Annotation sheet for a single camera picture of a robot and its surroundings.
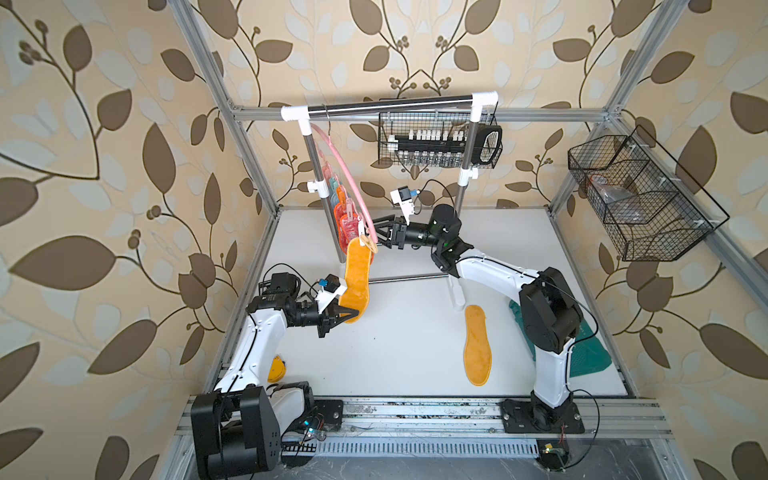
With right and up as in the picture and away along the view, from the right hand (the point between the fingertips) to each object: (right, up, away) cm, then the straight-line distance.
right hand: (365, 229), depth 74 cm
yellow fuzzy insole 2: (-2, -16, -2) cm, 16 cm away
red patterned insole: (-5, 0, +4) cm, 7 cm away
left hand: (-4, -22, +3) cm, 22 cm away
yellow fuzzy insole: (+31, -37, +9) cm, 49 cm away
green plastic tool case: (+59, -34, +5) cm, 68 cm away
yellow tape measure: (-25, -39, +7) cm, 46 cm away
